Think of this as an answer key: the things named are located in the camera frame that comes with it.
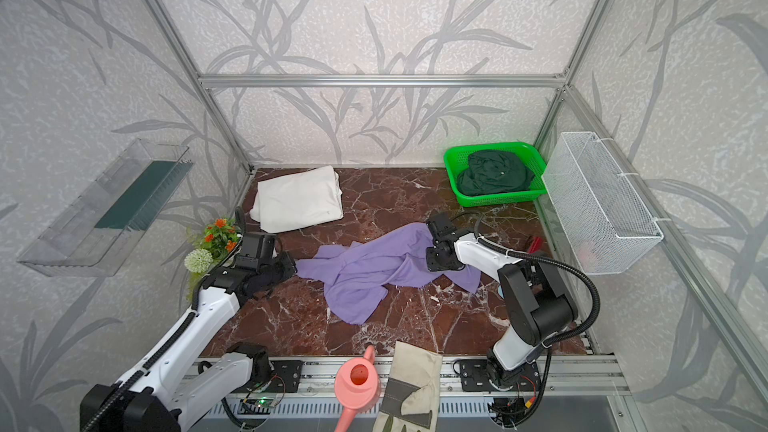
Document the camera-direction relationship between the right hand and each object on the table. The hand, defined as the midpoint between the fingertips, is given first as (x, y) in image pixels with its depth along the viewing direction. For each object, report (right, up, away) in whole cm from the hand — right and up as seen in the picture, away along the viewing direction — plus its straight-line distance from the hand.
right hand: (437, 253), depth 94 cm
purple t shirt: (-25, -7, -3) cm, 26 cm away
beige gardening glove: (-9, -30, -24) cm, 39 cm away
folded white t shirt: (-49, +17, +14) cm, 54 cm away
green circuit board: (-47, -33, -22) cm, 61 cm away
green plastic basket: (+10, +32, +22) cm, 40 cm away
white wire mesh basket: (+31, +14, -32) cm, 47 cm away
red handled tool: (+31, +3, 0) cm, 31 cm away
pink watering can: (-21, -22, -31) cm, 43 cm away
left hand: (-40, +2, -10) cm, 42 cm away
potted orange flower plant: (-64, +6, -10) cm, 65 cm away
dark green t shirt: (+22, +27, +17) cm, 39 cm away
